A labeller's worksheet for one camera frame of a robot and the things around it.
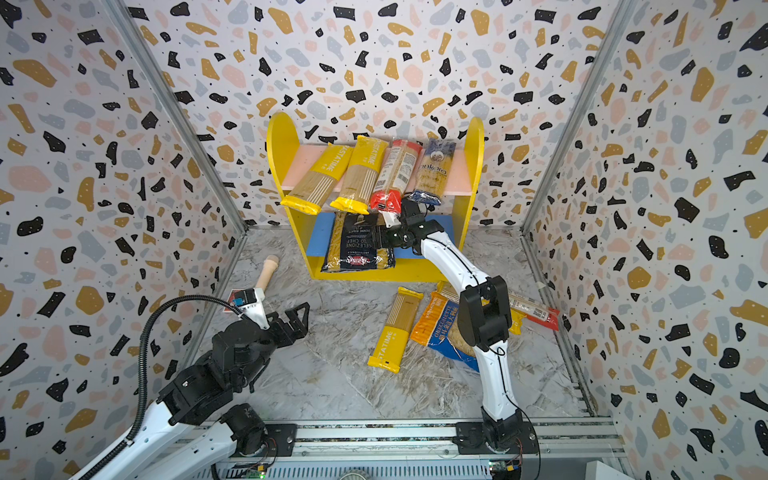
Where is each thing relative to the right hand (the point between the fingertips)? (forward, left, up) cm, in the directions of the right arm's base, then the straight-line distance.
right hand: (367, 231), depth 90 cm
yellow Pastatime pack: (-27, -8, -22) cm, 36 cm away
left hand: (-28, +14, +4) cm, 31 cm away
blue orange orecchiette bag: (-22, -21, -19) cm, 36 cm away
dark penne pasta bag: (-3, +4, -3) cm, 6 cm away
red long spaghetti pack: (-16, -53, -20) cm, 59 cm away
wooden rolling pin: (+2, +37, -20) cm, 42 cm away
